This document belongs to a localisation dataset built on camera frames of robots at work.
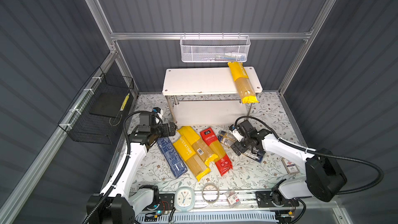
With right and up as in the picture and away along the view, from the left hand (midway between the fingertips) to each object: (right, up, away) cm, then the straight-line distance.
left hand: (167, 126), depth 81 cm
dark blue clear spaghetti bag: (+34, -9, +12) cm, 37 cm away
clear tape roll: (+26, -33, -6) cm, 42 cm away
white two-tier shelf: (+22, +19, +38) cm, 48 cm away
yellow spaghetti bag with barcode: (+15, -12, +10) cm, 22 cm away
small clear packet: (+33, -33, -9) cm, 47 cm away
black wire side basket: (-31, +6, -9) cm, 33 cm away
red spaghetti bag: (+30, -20, +2) cm, 36 cm away
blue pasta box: (+5, -21, +1) cm, 22 cm away
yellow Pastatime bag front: (+12, -18, +4) cm, 22 cm away
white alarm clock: (+10, -33, -9) cm, 36 cm away
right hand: (+41, -11, +7) cm, 43 cm away
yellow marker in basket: (-21, +13, -3) cm, 25 cm away
